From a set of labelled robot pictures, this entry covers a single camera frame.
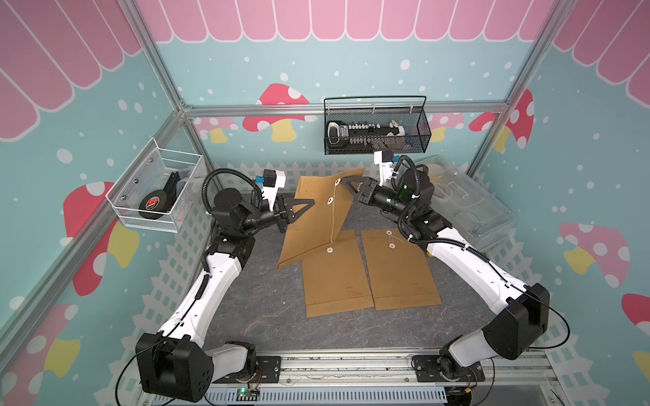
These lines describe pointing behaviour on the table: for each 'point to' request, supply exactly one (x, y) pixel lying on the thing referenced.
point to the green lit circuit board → (245, 394)
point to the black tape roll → (155, 202)
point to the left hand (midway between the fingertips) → (313, 206)
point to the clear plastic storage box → (476, 216)
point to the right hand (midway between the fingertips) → (342, 181)
